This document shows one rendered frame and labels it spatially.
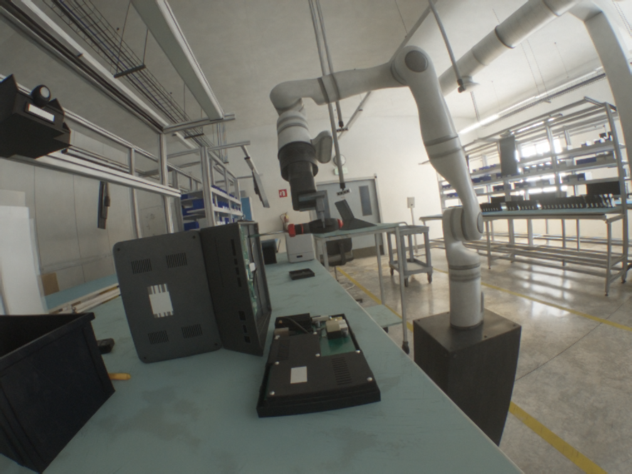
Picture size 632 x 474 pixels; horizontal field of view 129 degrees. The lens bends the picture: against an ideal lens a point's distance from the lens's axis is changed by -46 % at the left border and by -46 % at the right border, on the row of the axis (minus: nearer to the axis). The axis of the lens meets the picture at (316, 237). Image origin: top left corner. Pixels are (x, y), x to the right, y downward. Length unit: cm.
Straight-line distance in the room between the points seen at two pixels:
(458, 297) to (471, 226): 19
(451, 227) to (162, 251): 64
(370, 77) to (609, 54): 394
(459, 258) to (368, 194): 680
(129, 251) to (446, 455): 48
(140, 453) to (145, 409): 9
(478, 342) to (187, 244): 67
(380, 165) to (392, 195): 87
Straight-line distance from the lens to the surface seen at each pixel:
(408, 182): 789
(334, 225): 49
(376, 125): 794
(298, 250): 134
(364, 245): 743
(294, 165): 53
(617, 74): 431
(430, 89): 68
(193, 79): 126
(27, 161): 94
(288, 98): 66
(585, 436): 178
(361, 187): 745
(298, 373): 33
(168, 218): 184
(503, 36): 416
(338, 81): 67
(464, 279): 76
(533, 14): 389
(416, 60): 69
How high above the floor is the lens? 120
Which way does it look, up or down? 4 degrees down
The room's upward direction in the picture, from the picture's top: 8 degrees counter-clockwise
